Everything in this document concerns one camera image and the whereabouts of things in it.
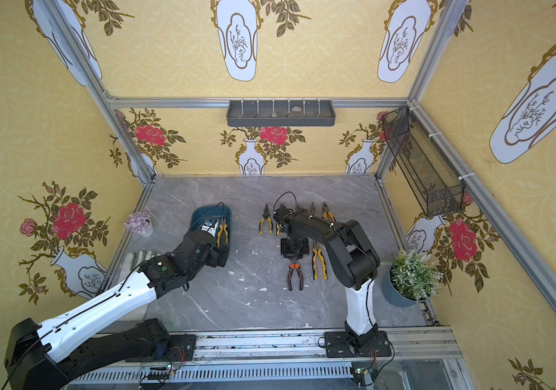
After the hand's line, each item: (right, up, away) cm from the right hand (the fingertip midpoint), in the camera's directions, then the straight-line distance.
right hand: (291, 259), depth 94 cm
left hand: (-24, +9, -14) cm, 30 cm away
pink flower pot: (-58, +14, -1) cm, 59 cm away
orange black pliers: (+11, +19, +16) cm, 27 cm away
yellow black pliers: (+15, +18, +13) cm, 27 cm away
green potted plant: (+35, 0, -22) cm, 41 cm away
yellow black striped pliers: (-11, +16, +11) cm, 22 cm away
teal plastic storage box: (-34, +18, +9) cm, 39 cm away
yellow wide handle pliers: (+10, +3, +1) cm, 11 cm away
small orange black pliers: (+2, -2, -5) cm, 6 cm away
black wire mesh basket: (+50, +26, -10) cm, 57 cm away
